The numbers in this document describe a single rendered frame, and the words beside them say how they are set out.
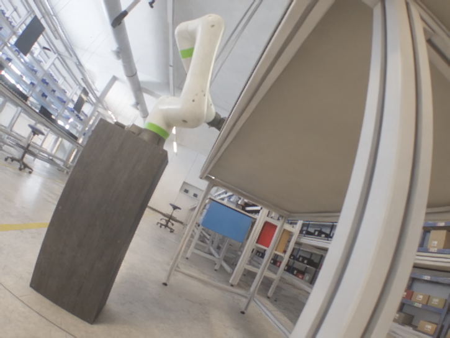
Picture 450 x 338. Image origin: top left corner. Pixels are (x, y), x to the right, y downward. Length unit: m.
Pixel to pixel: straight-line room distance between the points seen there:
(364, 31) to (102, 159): 0.92
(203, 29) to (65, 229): 0.99
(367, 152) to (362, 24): 0.29
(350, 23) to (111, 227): 0.94
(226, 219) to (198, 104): 2.21
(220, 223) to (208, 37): 2.36
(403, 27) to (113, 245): 0.98
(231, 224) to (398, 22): 2.91
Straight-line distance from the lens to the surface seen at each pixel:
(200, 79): 0.98
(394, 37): 0.25
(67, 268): 1.05
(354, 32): 0.45
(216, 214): 2.98
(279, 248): 3.28
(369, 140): 0.19
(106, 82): 7.91
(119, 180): 0.95
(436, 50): 0.40
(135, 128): 1.07
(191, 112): 0.93
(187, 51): 1.19
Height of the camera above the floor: 0.61
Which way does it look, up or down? 13 degrees up
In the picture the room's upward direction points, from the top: 24 degrees clockwise
